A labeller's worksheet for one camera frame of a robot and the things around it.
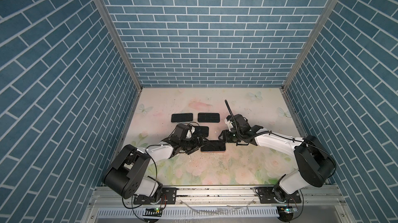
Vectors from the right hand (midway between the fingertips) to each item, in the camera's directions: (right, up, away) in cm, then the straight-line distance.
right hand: (219, 136), depth 88 cm
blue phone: (-28, +9, +17) cm, 34 cm away
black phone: (-6, +9, +15) cm, 18 cm away
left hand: (-8, -4, -2) cm, 10 cm away
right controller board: (+30, -32, -16) cm, 47 cm away
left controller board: (-33, -32, -15) cm, 48 cm away
